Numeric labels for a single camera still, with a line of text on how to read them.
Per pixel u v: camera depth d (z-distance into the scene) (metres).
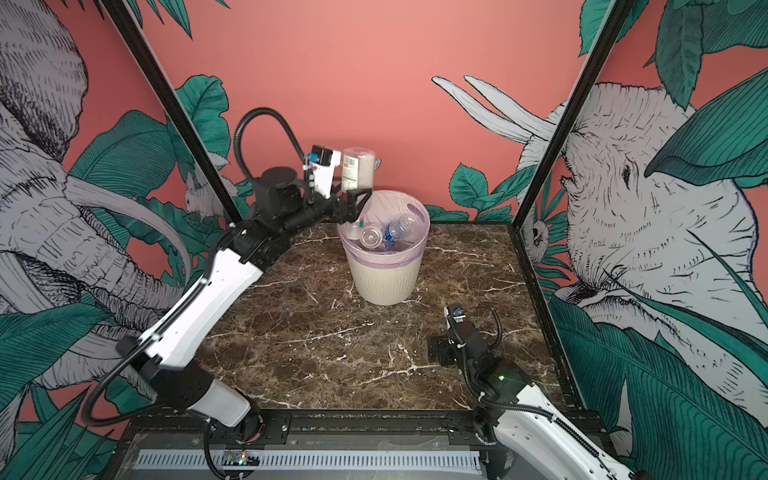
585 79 0.80
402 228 0.88
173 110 0.86
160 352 0.40
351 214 0.58
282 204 0.46
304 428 0.75
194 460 0.70
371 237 0.82
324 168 0.53
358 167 0.58
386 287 1.06
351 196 0.56
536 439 0.57
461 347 0.56
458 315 0.68
